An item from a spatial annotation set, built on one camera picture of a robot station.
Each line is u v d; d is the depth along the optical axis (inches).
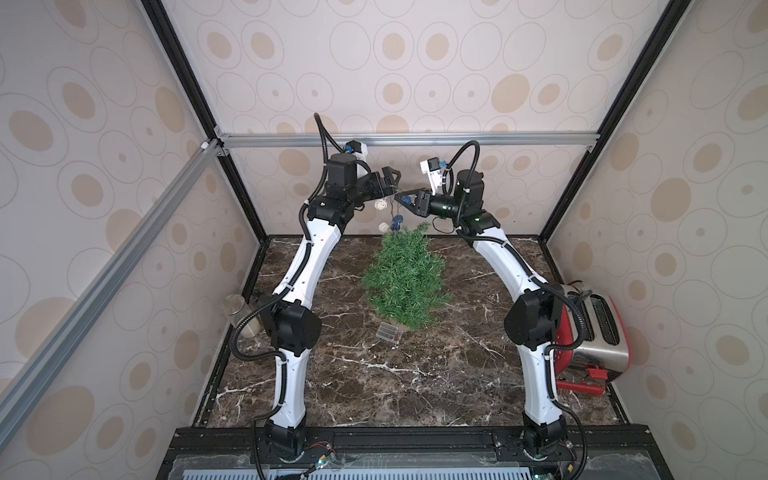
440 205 29.3
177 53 28.7
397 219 34.2
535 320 22.3
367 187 27.9
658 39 28.1
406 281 28.3
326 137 26.5
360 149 28.1
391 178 28.5
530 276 22.8
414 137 45.3
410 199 30.6
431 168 28.8
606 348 28.6
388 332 36.3
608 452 28.7
